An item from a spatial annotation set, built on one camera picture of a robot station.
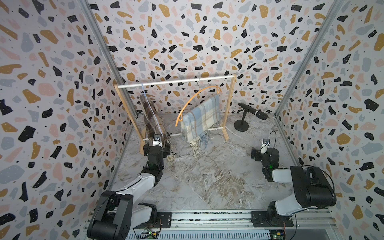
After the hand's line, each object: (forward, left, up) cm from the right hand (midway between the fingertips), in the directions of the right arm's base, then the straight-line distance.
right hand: (262, 147), depth 94 cm
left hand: (-4, +64, +10) cm, 65 cm away
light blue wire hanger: (+7, +66, +19) cm, 69 cm away
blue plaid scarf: (+8, +42, +13) cm, 45 cm away
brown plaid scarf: (+2, +65, +19) cm, 67 cm away
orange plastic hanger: (+3, +50, +24) cm, 55 cm away
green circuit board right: (-44, +1, -8) cm, 45 cm away
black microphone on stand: (+23, +8, -5) cm, 25 cm away
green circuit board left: (-46, +62, -6) cm, 78 cm away
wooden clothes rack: (+7, +81, +3) cm, 81 cm away
